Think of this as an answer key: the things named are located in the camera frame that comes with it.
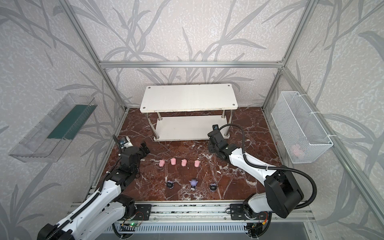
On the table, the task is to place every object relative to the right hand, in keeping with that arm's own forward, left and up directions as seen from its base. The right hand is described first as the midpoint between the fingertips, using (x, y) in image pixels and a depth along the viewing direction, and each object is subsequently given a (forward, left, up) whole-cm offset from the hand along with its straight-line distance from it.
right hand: (214, 138), depth 89 cm
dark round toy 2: (-26, +2, -8) cm, 27 cm away
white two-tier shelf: (+17, +17, +4) cm, 25 cm away
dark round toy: (-24, +25, -7) cm, 36 cm away
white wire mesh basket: (-14, -35, +24) cm, 44 cm away
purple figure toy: (-23, +12, -9) cm, 28 cm away
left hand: (-4, +41, +5) cm, 42 cm away
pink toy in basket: (-13, -40, +8) cm, 43 cm away
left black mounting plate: (-37, +37, -10) cm, 53 cm away
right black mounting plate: (-37, -10, -10) cm, 40 cm away
